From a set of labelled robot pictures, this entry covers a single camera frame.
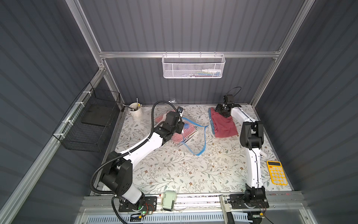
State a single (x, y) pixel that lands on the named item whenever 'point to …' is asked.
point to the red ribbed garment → (223, 126)
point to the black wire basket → (87, 126)
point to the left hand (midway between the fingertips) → (180, 122)
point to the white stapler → (263, 154)
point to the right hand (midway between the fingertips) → (220, 109)
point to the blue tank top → (210, 115)
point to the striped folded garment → (188, 130)
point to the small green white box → (168, 199)
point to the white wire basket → (193, 66)
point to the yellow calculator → (277, 172)
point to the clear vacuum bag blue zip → (193, 135)
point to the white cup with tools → (135, 109)
